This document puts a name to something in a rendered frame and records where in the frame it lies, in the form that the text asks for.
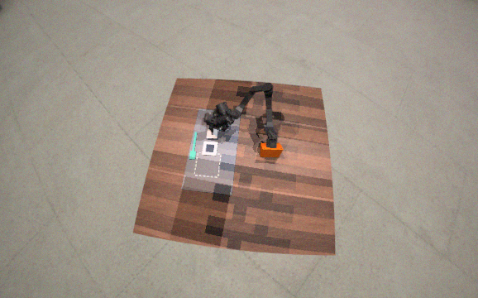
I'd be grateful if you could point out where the peach square tile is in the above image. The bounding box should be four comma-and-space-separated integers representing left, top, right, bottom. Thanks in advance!
202, 142, 217, 156

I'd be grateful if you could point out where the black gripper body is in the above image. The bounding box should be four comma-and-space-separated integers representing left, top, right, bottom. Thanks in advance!
204, 113, 227, 131

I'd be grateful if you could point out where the grey rectangular mat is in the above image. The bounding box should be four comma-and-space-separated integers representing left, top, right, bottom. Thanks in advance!
181, 108, 241, 195

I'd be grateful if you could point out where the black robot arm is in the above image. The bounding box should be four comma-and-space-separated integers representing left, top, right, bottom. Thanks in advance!
213, 83, 278, 148

